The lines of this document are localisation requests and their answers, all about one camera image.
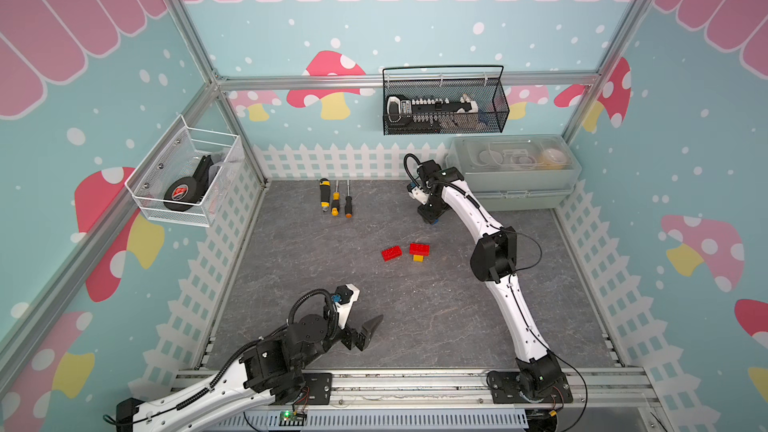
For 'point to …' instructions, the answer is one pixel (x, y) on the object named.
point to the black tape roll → (183, 193)
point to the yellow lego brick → (418, 258)
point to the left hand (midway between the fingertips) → (367, 311)
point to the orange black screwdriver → (348, 204)
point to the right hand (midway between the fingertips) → (432, 213)
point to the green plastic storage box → (515, 172)
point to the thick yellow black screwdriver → (325, 194)
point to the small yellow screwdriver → (336, 201)
